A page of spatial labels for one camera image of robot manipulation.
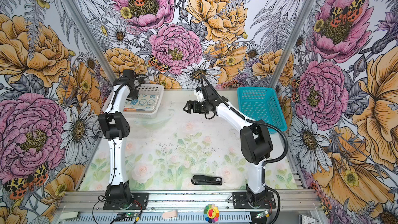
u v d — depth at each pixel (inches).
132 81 32.5
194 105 31.5
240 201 29.1
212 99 28.2
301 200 30.0
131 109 40.4
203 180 29.9
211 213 27.6
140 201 28.9
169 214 27.6
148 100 42.8
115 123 26.1
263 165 21.6
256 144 19.8
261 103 45.3
